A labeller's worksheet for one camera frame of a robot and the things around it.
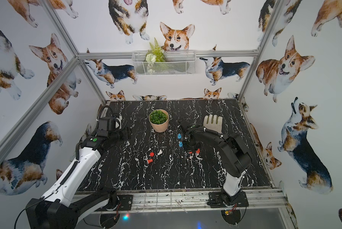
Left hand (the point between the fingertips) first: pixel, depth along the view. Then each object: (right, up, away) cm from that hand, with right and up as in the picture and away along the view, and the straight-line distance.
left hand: (129, 128), depth 81 cm
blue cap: (+29, -12, +13) cm, 34 cm away
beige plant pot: (+17, -1, +15) cm, 22 cm away
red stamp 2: (+10, -21, +6) cm, 24 cm away
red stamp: (+35, -17, +11) cm, 41 cm away
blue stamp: (+28, -8, +17) cm, 34 cm away
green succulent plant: (+14, +6, +15) cm, 21 cm away
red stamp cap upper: (+11, -18, +10) cm, 23 cm away
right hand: (+34, -14, +9) cm, 38 cm away
